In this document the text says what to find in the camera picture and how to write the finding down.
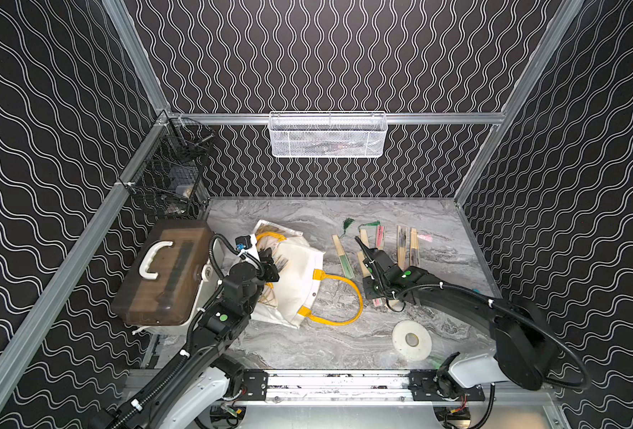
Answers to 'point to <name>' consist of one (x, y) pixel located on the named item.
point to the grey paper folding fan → (402, 247)
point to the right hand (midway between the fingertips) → (370, 284)
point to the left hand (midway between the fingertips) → (269, 245)
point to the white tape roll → (411, 353)
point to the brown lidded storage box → (159, 283)
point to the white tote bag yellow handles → (288, 299)
